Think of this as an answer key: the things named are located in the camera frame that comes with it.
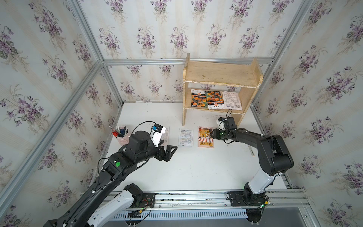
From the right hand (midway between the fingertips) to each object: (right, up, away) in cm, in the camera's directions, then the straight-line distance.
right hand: (213, 134), depth 97 cm
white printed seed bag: (+11, +23, -5) cm, 26 cm away
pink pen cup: (-61, +2, -8) cm, 62 cm away
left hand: (-27, -1, -32) cm, 42 cm away
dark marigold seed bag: (-11, +25, -4) cm, 27 cm away
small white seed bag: (-20, -2, +1) cm, 20 cm away
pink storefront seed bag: (-6, -4, 0) cm, 7 cm away
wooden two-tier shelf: (+9, +37, +18) cm, 43 cm away
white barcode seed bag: (-34, -1, +1) cm, 34 cm away
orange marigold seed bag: (0, +24, -4) cm, 24 cm away
